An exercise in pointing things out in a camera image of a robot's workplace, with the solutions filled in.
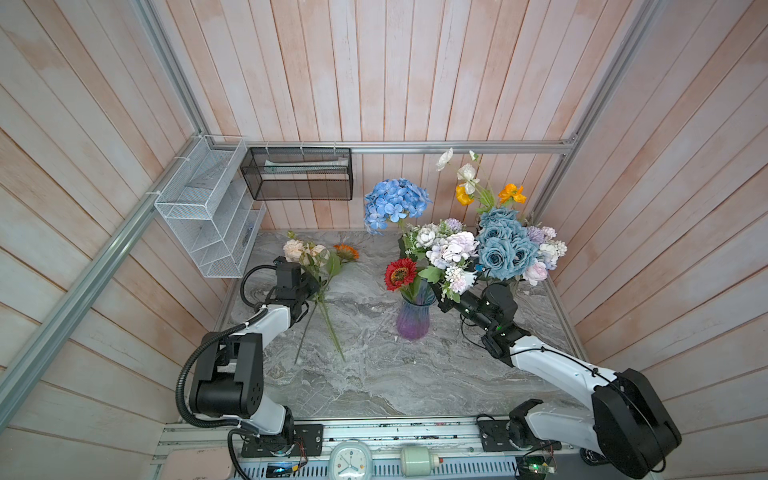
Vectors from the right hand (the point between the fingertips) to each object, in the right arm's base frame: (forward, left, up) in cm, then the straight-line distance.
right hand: (428, 277), depth 78 cm
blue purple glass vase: (-2, +3, -20) cm, 20 cm away
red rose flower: (-2, +8, +4) cm, 9 cm away
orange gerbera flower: (+23, +26, -18) cm, 39 cm away
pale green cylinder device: (-39, +4, -13) cm, 42 cm away
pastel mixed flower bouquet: (+5, -31, +6) cm, 32 cm away
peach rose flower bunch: (+20, +35, -20) cm, 45 cm away
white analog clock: (-39, +19, -20) cm, 48 cm away
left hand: (+7, +34, -14) cm, 38 cm away
